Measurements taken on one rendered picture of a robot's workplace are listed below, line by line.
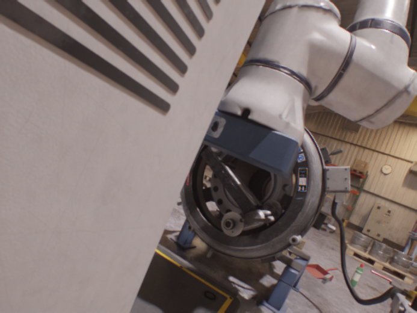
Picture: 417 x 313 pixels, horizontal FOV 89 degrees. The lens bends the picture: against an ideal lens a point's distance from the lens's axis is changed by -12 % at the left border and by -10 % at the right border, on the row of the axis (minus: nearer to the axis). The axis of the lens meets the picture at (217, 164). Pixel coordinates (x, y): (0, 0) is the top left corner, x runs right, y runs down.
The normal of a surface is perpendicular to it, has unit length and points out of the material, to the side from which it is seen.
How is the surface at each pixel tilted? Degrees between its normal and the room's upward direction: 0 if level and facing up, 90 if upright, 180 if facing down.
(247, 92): 68
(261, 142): 90
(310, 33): 90
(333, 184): 90
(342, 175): 90
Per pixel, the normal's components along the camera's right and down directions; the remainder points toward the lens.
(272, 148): -0.33, -0.12
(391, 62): 0.12, -0.11
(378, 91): -0.13, 0.42
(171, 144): 0.85, 0.39
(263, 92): -0.08, -0.42
